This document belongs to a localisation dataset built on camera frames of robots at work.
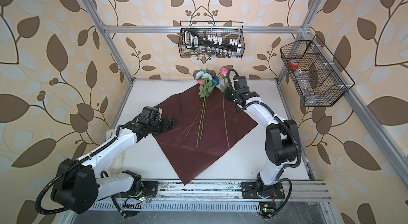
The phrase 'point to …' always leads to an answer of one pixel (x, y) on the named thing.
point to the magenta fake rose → (224, 71)
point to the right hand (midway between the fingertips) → (223, 94)
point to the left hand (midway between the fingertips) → (173, 124)
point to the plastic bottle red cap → (305, 84)
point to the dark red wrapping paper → (205, 128)
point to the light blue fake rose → (205, 87)
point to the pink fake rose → (198, 82)
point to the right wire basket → (319, 79)
